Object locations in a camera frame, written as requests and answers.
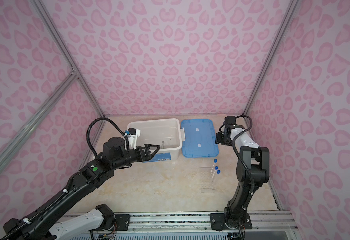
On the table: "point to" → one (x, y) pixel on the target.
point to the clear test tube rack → (207, 180)
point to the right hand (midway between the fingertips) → (222, 139)
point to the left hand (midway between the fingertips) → (155, 146)
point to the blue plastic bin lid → (200, 138)
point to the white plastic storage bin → (167, 133)
